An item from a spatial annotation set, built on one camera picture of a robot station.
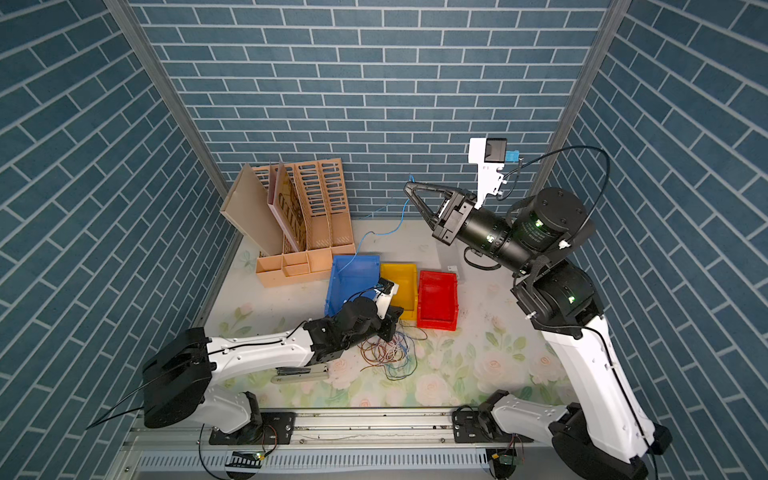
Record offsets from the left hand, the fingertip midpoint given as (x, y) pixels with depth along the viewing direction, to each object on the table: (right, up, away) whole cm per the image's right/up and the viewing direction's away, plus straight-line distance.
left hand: (411, 315), depth 78 cm
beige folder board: (-53, +30, +19) cm, 63 cm away
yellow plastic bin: (-2, +8, +31) cm, 32 cm away
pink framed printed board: (-39, +31, +17) cm, 53 cm away
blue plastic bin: (-19, +8, +23) cm, 31 cm away
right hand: (-1, +26, -36) cm, 44 cm away
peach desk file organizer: (-32, +38, +35) cm, 61 cm away
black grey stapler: (-32, -17, +3) cm, 37 cm away
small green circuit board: (+23, -33, -7) cm, 41 cm away
